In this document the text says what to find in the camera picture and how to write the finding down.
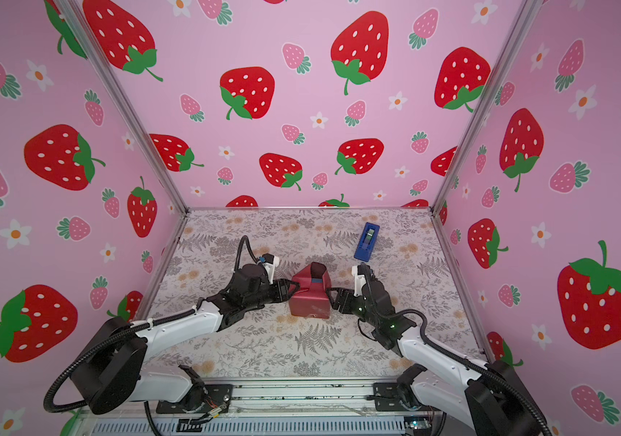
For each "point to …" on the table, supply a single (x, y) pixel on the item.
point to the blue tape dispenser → (367, 242)
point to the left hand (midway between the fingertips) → (298, 286)
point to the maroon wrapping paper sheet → (311, 299)
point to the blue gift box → (317, 280)
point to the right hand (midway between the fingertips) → (330, 292)
